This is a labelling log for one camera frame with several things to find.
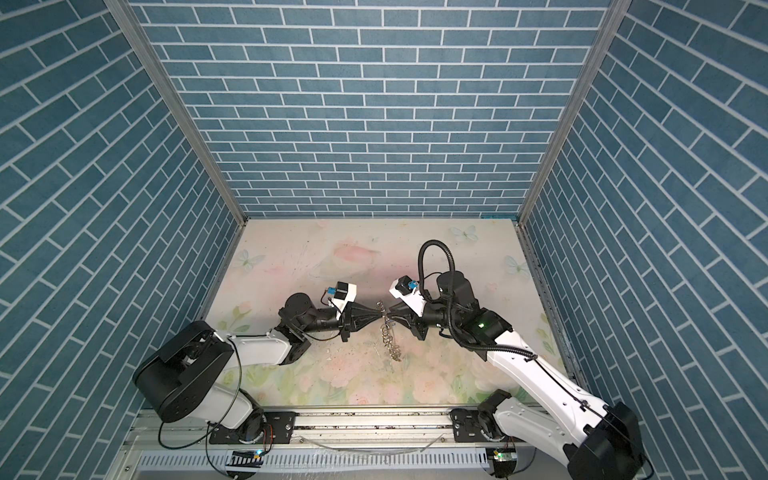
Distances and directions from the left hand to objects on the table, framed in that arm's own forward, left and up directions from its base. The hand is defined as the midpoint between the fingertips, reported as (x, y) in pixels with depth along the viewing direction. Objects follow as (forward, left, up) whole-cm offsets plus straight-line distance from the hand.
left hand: (378, 319), depth 73 cm
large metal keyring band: (-3, -2, -3) cm, 5 cm away
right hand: (+2, -3, +3) cm, 4 cm away
